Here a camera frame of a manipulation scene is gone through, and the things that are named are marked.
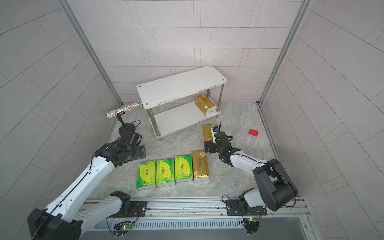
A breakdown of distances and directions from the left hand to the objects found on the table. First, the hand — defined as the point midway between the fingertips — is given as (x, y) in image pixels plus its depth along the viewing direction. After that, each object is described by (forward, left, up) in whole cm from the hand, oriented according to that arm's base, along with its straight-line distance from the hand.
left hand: (139, 151), depth 79 cm
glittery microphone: (+22, +11, +9) cm, 26 cm away
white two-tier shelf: (+17, -17, +21) cm, 32 cm away
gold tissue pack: (+14, -37, -3) cm, 40 cm away
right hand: (+10, -39, -6) cm, 41 cm away
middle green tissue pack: (-10, -14, -5) cm, 18 cm away
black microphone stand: (+21, +17, -9) cm, 29 cm away
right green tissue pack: (-7, -24, -5) cm, 26 cm away
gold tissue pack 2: (+33, -36, +2) cm, 49 cm away
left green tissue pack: (-11, -5, -5) cm, 13 cm away
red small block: (+18, -69, -8) cm, 72 cm away
